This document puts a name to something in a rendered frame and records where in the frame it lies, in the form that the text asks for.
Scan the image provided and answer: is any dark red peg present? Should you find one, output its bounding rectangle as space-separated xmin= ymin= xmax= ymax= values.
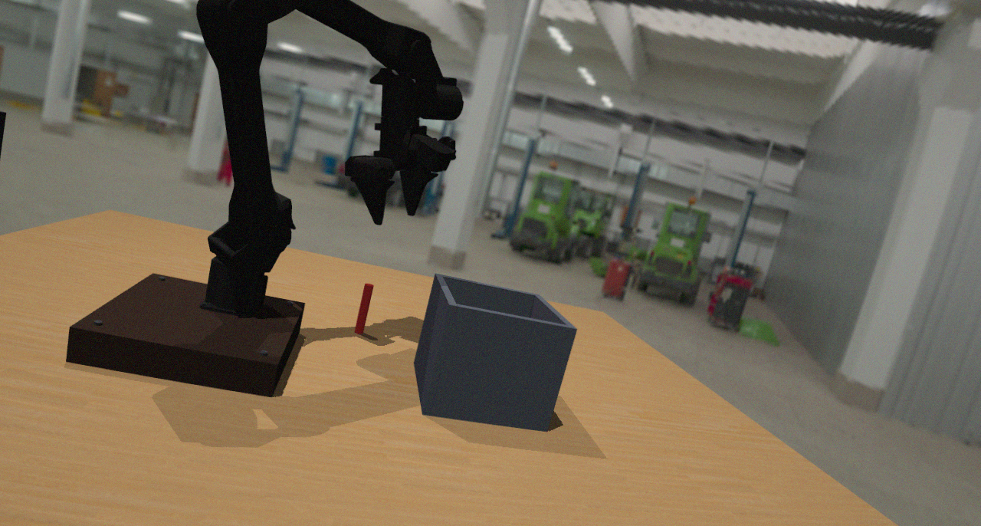
xmin=355 ymin=284 xmax=374 ymax=334

